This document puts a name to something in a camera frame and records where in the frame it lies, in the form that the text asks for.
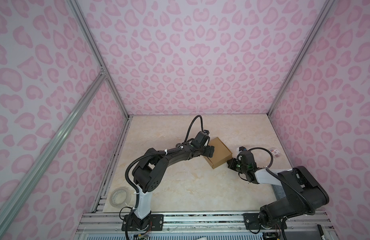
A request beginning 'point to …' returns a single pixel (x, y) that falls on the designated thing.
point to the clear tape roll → (120, 197)
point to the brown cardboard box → (221, 153)
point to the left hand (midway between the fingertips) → (210, 150)
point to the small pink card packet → (275, 152)
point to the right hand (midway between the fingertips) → (227, 160)
